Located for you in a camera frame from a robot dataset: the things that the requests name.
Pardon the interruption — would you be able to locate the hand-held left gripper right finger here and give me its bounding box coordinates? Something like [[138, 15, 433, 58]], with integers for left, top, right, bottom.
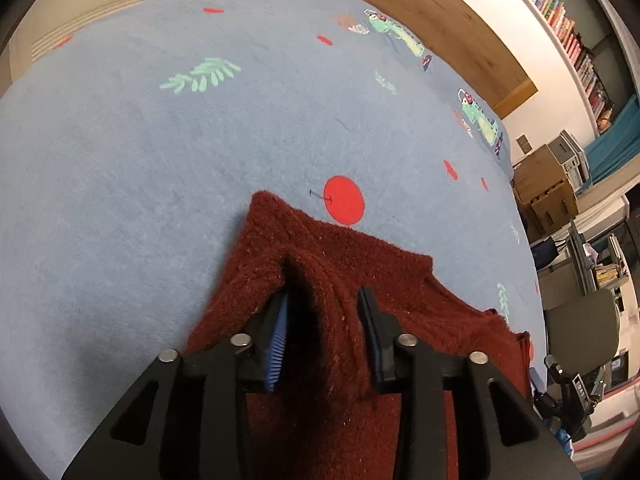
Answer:
[[357, 287, 584, 480]]

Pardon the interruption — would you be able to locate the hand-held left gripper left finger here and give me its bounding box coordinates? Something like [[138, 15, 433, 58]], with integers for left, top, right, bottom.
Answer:
[[62, 293, 292, 480]]

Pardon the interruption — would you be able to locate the dark red knit sweater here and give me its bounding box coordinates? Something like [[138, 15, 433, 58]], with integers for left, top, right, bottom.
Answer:
[[182, 190, 534, 480]]

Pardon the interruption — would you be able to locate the grey office chair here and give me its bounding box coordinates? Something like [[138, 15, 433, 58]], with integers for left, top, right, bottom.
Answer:
[[537, 269, 622, 377]]

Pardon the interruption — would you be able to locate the dark blue bag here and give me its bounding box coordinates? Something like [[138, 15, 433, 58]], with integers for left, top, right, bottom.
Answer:
[[529, 236, 572, 272]]

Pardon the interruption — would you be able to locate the white desk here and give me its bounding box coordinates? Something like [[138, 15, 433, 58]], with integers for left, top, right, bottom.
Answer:
[[569, 195, 632, 293]]

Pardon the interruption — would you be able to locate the printed blue blanket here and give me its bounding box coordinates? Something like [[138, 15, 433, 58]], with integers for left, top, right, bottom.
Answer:
[[0, 0, 547, 480]]

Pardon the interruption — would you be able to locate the teal curtain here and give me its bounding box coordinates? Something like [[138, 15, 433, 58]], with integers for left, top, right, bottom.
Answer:
[[584, 94, 640, 187]]

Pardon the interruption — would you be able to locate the wooden headboard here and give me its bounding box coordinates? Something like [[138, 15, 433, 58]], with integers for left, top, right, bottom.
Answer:
[[292, 0, 539, 119]]

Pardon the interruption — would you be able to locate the row of books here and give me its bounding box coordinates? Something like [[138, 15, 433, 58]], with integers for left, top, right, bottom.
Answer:
[[497, 0, 619, 134]]

